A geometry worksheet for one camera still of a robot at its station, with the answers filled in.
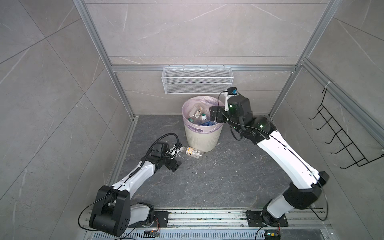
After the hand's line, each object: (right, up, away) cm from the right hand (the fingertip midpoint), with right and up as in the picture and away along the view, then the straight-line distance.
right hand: (217, 107), depth 68 cm
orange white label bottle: (-11, -26, +24) cm, 37 cm away
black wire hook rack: (+56, -22, -9) cm, 61 cm away
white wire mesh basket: (-10, +23, +32) cm, 41 cm away
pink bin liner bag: (-4, +7, +25) cm, 26 cm away
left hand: (-23, -25, +20) cm, 39 cm away
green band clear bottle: (-13, -5, +20) cm, 24 cm away
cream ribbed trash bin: (-5, -15, +17) cm, 23 cm away
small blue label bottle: (-3, -7, +16) cm, 17 cm away
